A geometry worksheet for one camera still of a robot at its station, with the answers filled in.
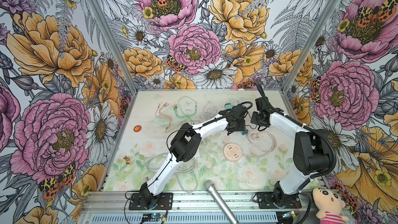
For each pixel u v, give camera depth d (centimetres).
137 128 99
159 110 111
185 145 58
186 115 106
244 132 97
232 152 87
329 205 68
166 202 74
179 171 83
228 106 109
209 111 108
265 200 74
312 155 48
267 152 90
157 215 71
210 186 75
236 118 77
